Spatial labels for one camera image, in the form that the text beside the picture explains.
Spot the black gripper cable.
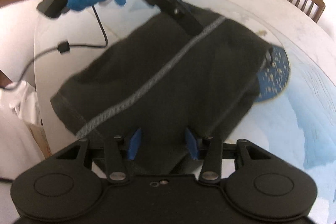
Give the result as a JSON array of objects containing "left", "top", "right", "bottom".
[{"left": 0, "top": 4, "right": 109, "bottom": 92}]

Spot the black zippered garment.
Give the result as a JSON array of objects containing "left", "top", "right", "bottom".
[{"left": 51, "top": 9, "right": 272, "bottom": 174}]

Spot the blue patterned table mat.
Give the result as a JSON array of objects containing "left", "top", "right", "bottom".
[{"left": 32, "top": 0, "right": 336, "bottom": 204}]

